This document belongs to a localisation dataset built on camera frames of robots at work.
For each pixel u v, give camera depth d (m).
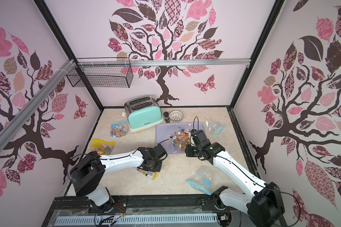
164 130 1.04
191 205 0.75
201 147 0.59
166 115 1.03
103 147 0.93
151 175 0.83
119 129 1.04
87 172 0.48
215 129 1.03
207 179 0.79
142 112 0.94
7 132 0.53
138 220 0.70
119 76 0.80
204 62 1.88
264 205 0.39
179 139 0.98
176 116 1.10
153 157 0.64
